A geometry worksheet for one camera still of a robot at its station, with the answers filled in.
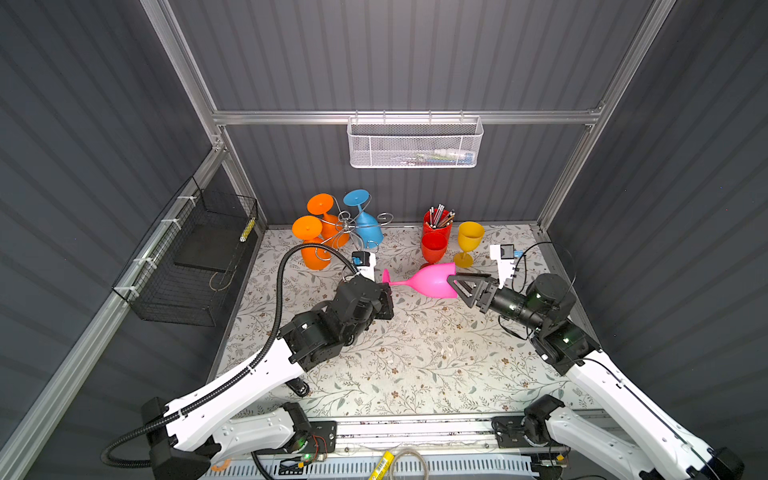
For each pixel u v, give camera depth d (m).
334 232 0.79
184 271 0.73
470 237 0.97
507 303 0.58
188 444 0.38
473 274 0.63
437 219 1.05
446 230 1.01
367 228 0.87
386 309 0.58
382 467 0.68
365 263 0.58
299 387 0.79
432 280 0.65
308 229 0.75
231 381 0.41
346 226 0.77
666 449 0.40
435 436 0.76
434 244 0.94
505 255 0.59
